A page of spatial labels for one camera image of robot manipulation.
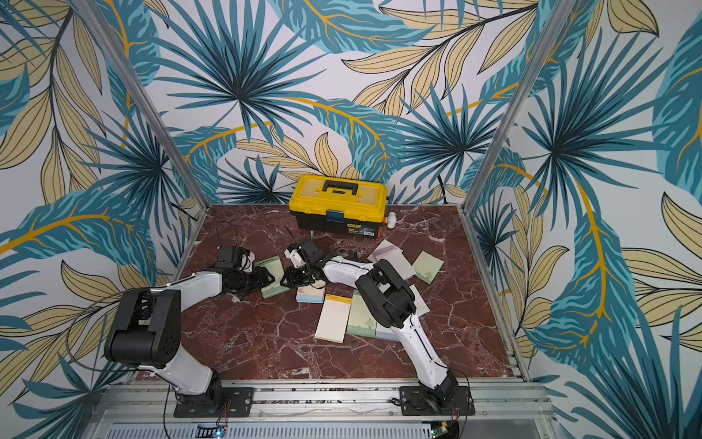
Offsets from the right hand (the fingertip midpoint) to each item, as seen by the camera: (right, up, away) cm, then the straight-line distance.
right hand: (284, 282), depth 95 cm
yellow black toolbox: (+19, +28, 0) cm, 33 cm away
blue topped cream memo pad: (+8, -3, -3) cm, 10 cm away
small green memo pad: (-5, +5, +5) cm, 9 cm away
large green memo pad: (+27, -11, -9) cm, 30 cm away
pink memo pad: (+37, +11, +11) cm, 40 cm away
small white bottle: (+39, +23, +15) cm, 48 cm away
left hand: (-5, 0, -1) cm, 5 cm away
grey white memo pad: (+34, -14, -10) cm, 38 cm away
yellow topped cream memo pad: (+18, -10, -7) cm, 22 cm away
